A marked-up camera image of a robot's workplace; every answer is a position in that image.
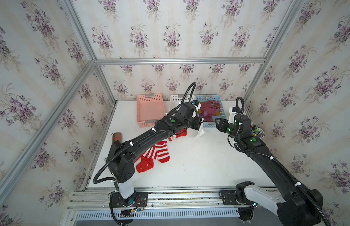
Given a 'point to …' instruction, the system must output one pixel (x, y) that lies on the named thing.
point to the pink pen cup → (257, 131)
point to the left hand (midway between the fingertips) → (202, 121)
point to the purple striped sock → (209, 109)
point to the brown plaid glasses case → (116, 136)
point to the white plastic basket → (175, 100)
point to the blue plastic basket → (212, 97)
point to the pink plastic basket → (150, 108)
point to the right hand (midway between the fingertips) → (221, 120)
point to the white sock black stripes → (201, 132)
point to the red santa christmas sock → (183, 133)
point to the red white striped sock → (160, 150)
